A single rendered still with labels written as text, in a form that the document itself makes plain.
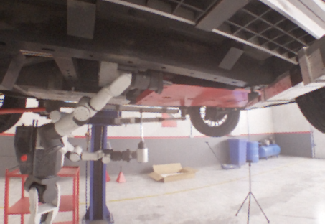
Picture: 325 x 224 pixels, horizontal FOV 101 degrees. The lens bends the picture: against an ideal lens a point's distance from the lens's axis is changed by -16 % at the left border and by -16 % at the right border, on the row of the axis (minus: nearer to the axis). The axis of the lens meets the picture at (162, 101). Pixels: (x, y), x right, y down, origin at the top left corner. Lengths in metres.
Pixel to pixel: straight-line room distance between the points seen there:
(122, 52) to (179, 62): 0.26
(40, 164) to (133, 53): 0.87
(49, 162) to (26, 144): 0.17
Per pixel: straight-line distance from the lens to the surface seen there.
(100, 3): 0.72
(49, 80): 1.33
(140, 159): 1.35
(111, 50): 0.65
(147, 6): 0.40
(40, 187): 1.28
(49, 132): 0.98
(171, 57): 0.73
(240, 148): 6.84
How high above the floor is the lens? 1.35
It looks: 11 degrees up
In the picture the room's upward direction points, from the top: straight up
